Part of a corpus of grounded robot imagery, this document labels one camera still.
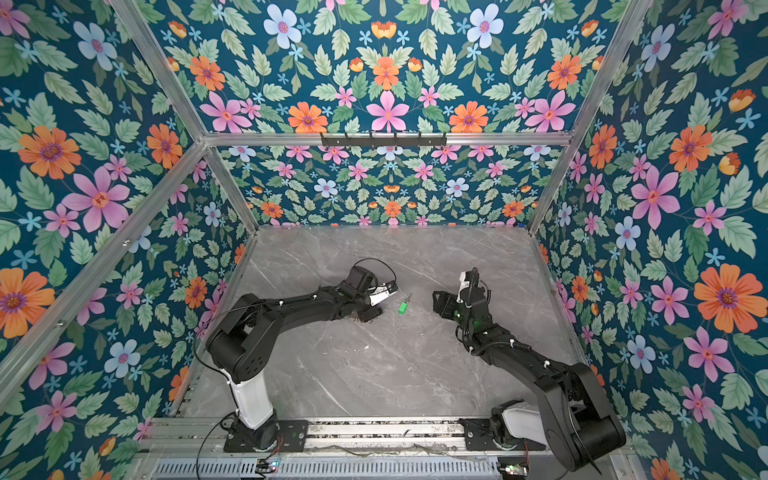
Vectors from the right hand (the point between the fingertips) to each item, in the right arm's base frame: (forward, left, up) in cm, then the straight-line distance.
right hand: (443, 293), depth 88 cm
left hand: (+4, +19, -5) cm, 20 cm away
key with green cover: (+2, +12, -11) cm, 16 cm away
